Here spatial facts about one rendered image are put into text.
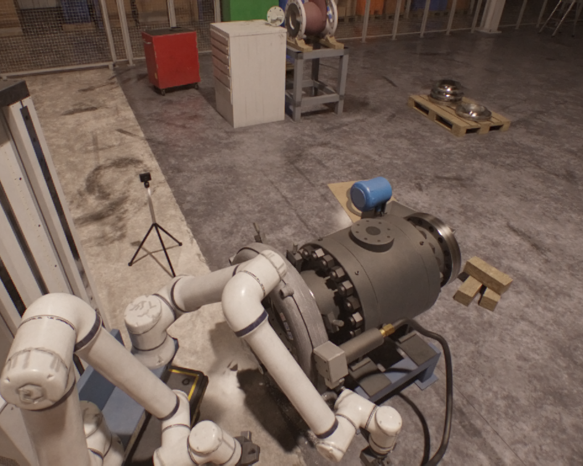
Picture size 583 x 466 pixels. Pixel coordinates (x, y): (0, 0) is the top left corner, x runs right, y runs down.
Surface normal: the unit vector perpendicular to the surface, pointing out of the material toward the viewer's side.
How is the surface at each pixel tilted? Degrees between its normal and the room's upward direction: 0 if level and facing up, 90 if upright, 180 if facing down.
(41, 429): 89
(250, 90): 90
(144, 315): 11
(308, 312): 39
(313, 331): 51
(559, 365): 0
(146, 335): 90
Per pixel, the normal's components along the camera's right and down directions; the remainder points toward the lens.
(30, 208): 0.98, 0.12
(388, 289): 0.43, -0.07
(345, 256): 0.09, -0.73
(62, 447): 0.58, 0.54
